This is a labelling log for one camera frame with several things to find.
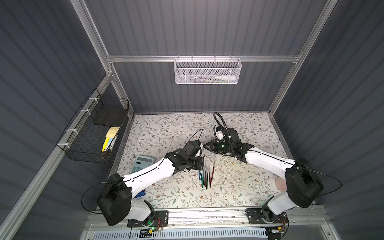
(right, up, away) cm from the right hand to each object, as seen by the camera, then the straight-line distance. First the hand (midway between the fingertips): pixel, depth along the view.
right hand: (205, 146), depth 82 cm
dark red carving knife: (+6, -14, +9) cm, 18 cm away
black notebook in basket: (-52, +17, 0) cm, 55 cm away
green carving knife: (+1, -21, +4) cm, 22 cm away
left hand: (0, -10, -3) cm, 11 cm away
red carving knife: (+3, -21, +4) cm, 22 cm away
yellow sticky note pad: (-48, +6, -10) cm, 49 cm away
